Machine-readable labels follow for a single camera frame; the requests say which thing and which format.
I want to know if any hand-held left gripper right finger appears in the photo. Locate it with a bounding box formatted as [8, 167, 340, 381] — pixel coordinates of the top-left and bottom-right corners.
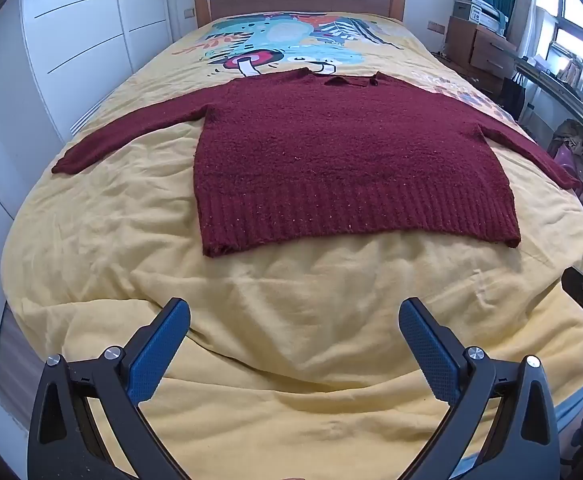
[398, 297, 562, 480]

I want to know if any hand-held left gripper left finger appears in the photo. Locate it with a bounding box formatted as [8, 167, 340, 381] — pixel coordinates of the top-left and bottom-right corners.
[27, 297, 192, 480]

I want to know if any maroon knitted sweater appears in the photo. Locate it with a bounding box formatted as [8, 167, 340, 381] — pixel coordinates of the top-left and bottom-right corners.
[51, 67, 583, 260]

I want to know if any yellow printed blanket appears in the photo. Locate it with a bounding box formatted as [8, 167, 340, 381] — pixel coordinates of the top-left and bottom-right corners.
[2, 10, 583, 480]

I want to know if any dark desk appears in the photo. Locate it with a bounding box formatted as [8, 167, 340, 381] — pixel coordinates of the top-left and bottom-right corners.
[514, 55, 583, 131]

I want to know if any black bag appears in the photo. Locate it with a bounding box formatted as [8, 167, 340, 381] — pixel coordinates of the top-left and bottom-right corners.
[499, 72, 527, 121]

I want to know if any wooden dresser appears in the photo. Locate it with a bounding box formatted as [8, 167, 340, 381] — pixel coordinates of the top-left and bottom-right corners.
[444, 15, 519, 96]

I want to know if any grey printer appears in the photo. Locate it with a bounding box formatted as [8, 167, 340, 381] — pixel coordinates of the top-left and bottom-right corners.
[452, 0, 507, 36]

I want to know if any white wardrobe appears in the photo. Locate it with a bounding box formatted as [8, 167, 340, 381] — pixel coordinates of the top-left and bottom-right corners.
[0, 0, 177, 361]

